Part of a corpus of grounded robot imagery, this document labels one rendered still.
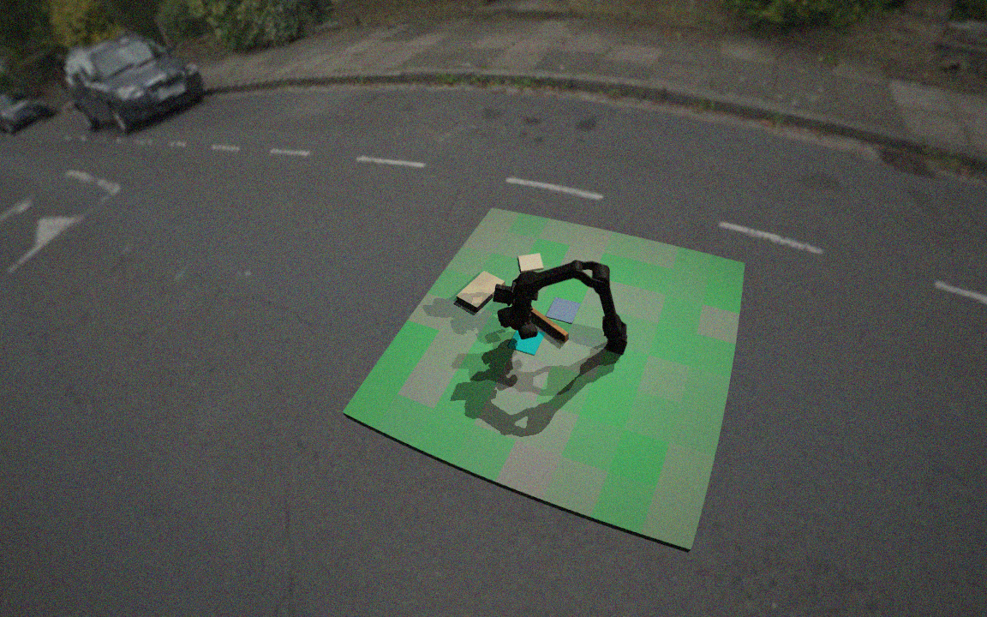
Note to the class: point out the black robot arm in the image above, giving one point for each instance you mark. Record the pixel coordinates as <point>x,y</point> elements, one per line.
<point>525,288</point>

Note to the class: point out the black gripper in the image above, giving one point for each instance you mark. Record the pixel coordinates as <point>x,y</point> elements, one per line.
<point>525,327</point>

